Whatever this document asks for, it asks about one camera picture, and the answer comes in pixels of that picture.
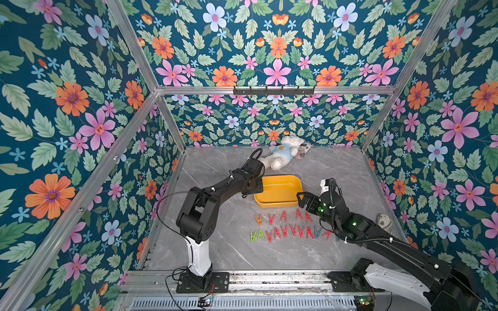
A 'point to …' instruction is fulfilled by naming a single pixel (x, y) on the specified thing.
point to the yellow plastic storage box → (279, 191)
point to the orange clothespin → (259, 220)
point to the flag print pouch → (384, 222)
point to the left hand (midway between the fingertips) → (261, 186)
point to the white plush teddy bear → (280, 155)
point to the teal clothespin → (317, 232)
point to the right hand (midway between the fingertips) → (304, 197)
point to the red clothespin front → (284, 215)
